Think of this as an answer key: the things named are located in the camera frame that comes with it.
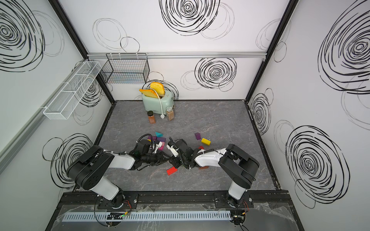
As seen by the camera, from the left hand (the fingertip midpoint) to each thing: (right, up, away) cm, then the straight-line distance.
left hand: (168, 160), depth 87 cm
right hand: (+1, 0, -1) cm, 2 cm away
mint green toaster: (-13, +35, +13) cm, 39 cm away
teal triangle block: (-9, +14, +10) cm, 19 cm away
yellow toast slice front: (-14, +42, +8) cm, 45 cm away
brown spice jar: (-14, +25, +15) cm, 33 cm away
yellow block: (+24, +9, +10) cm, 27 cm away
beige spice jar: (-1, +29, +15) cm, 32 cm away
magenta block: (-4, +7, 0) cm, 9 cm away
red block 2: (+2, -6, -3) cm, 7 cm away
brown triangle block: (+22, -4, -1) cm, 23 cm away
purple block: (-7, +10, +12) cm, 17 cm away
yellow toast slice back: (-9, +47, +15) cm, 50 cm away
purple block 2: (+18, +13, +12) cm, 25 cm away
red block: (+21, +6, +7) cm, 23 cm away
